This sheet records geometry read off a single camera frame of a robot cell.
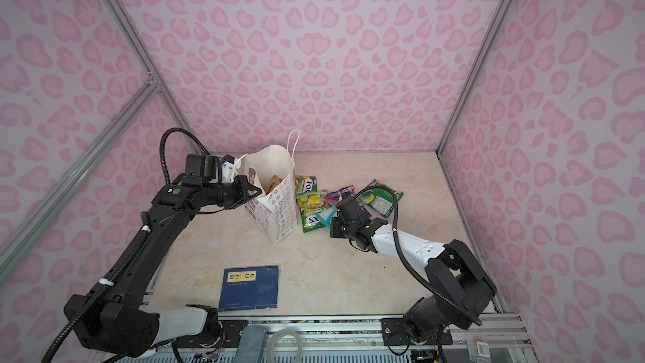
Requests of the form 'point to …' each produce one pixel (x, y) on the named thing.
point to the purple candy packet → (335, 197)
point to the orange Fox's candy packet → (273, 183)
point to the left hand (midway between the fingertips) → (263, 186)
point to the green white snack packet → (380, 199)
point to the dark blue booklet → (247, 288)
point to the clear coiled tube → (270, 345)
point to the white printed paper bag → (272, 169)
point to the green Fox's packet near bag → (305, 184)
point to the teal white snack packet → (327, 216)
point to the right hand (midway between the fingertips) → (333, 224)
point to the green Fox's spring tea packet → (310, 204)
